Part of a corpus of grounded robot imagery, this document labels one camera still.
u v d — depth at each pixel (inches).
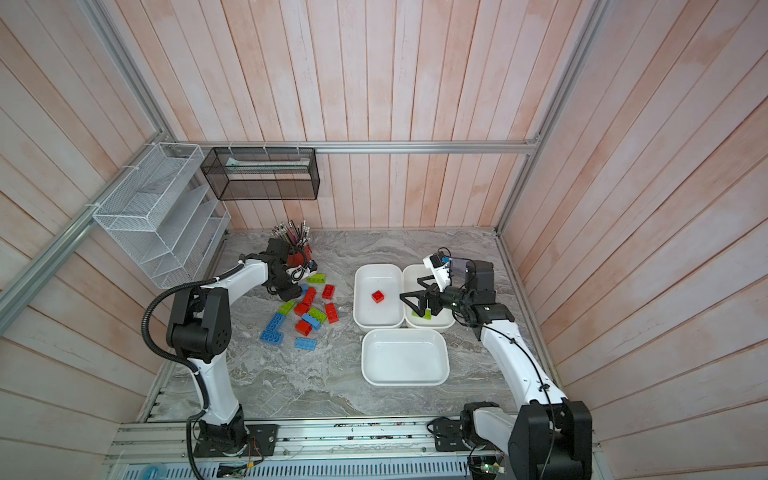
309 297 38.6
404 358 34.8
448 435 28.9
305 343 35.5
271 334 35.8
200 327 20.9
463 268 26.0
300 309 37.5
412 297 28.2
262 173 41.0
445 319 37.9
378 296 38.6
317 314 37.8
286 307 38.4
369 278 40.9
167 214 28.8
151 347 18.8
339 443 28.8
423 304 27.4
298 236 39.9
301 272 35.4
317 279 40.9
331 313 37.5
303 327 36.5
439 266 26.8
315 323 36.3
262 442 28.9
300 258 35.2
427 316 37.6
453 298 26.6
